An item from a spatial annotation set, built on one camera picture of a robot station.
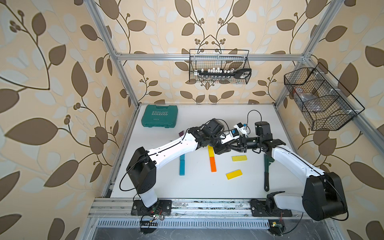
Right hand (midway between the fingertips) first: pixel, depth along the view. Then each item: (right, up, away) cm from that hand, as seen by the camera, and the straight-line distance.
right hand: (226, 146), depth 75 cm
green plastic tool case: (-42, +16, +33) cm, 56 cm away
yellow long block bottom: (+7, -19, +12) cm, 23 cm away
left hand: (+2, 0, +1) cm, 2 cm away
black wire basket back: (+8, +48, +21) cm, 53 cm away
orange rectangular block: (-5, -15, +12) cm, 19 cm away
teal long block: (-24, -14, +14) cm, 31 cm away
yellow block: (+12, -10, +16) cm, 22 cm away
